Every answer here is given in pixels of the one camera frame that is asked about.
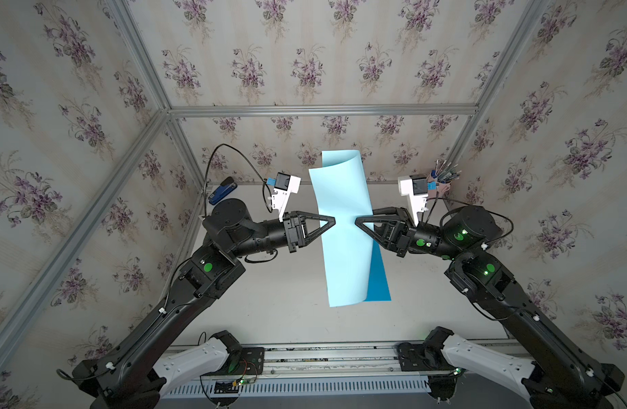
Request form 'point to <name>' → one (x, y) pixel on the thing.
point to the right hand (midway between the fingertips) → (364, 221)
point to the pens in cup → (444, 173)
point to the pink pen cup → (443, 189)
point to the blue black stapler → (226, 187)
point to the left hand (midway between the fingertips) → (335, 227)
